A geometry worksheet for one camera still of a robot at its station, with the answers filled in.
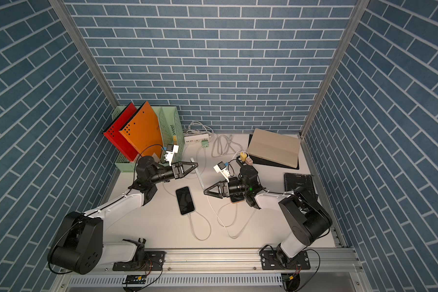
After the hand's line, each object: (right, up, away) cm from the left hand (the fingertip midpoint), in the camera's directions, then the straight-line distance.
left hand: (199, 168), depth 75 cm
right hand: (+4, -11, -1) cm, 12 cm away
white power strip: (-8, +15, +40) cm, 43 cm away
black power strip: (+20, -1, -7) cm, 21 cm away
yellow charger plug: (+20, +4, +25) cm, 32 cm away
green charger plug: (-3, +11, +37) cm, 39 cm away
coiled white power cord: (+8, +11, +40) cm, 42 cm away
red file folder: (-40, +14, +8) cm, 43 cm away
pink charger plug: (+24, +2, +24) cm, 34 cm away
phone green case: (0, -3, -2) cm, 4 cm away
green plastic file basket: (-22, +23, +29) cm, 43 cm away
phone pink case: (+16, -12, -1) cm, 20 cm away
